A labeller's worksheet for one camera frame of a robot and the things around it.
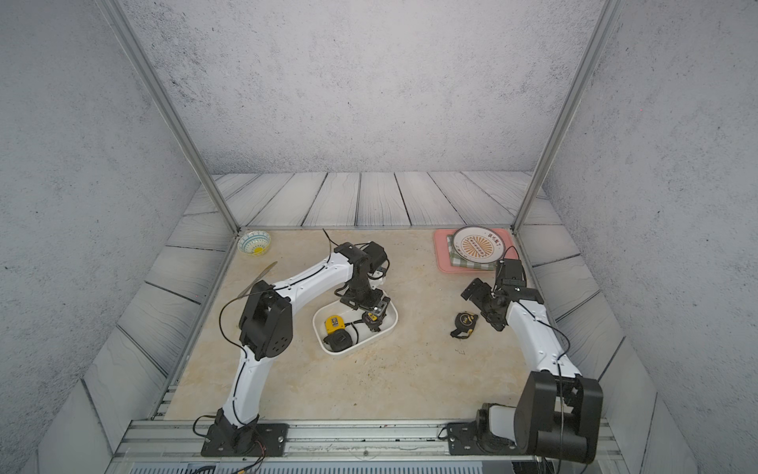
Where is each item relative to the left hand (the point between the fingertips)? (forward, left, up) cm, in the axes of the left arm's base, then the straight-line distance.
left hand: (377, 313), depth 89 cm
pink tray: (+29, -25, -7) cm, 39 cm away
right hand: (0, -29, +6) cm, 30 cm away
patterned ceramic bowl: (+34, +47, -4) cm, 58 cm away
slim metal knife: (+19, +43, -7) cm, 47 cm away
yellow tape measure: (-1, +13, -4) cm, 14 cm away
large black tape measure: (-7, +11, -3) cm, 13 cm away
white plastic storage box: (+1, +8, -5) cm, 9 cm away
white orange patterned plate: (+32, -39, -5) cm, 50 cm away
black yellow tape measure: (-1, +2, -3) cm, 4 cm away
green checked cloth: (+23, -30, -4) cm, 38 cm away
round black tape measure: (-2, -26, -3) cm, 27 cm away
